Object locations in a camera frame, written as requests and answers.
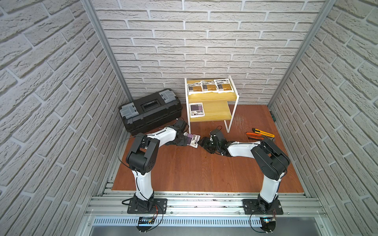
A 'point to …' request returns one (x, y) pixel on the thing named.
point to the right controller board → (267, 224)
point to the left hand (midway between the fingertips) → (179, 140)
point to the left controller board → (145, 223)
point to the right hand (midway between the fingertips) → (201, 143)
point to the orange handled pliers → (261, 136)
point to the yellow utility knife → (256, 131)
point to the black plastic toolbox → (151, 113)
